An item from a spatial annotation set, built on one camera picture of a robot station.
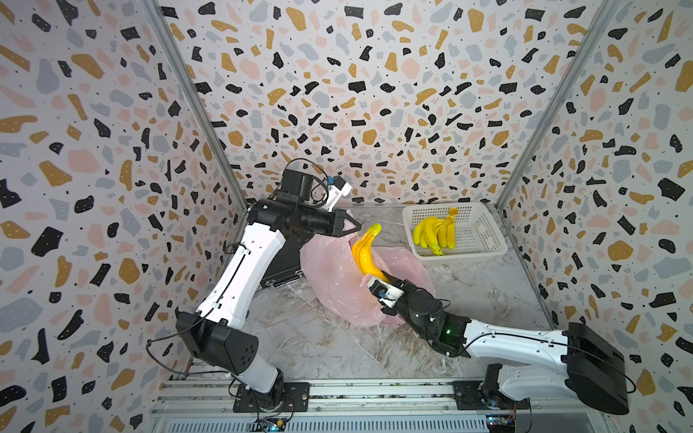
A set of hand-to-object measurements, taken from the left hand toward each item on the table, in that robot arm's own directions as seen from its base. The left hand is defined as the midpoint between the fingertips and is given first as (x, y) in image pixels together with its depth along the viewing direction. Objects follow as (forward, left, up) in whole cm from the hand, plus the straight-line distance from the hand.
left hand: (362, 227), depth 68 cm
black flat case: (+6, +27, -27) cm, 39 cm away
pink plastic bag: (-3, +9, -17) cm, 19 cm away
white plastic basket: (+24, -47, -33) cm, 63 cm away
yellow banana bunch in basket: (+24, -30, -32) cm, 51 cm away
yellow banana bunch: (-3, 0, -7) cm, 8 cm away
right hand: (-6, -6, -14) cm, 16 cm away
